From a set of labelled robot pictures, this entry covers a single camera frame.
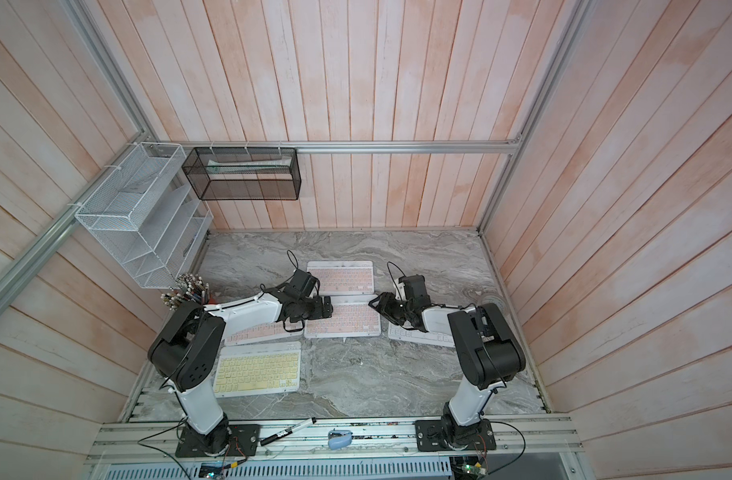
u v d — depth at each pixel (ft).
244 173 3.42
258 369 2.76
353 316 3.12
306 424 2.49
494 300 3.20
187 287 2.68
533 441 2.45
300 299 2.45
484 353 1.57
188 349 1.59
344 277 3.41
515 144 3.04
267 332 3.04
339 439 2.41
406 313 2.50
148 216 2.41
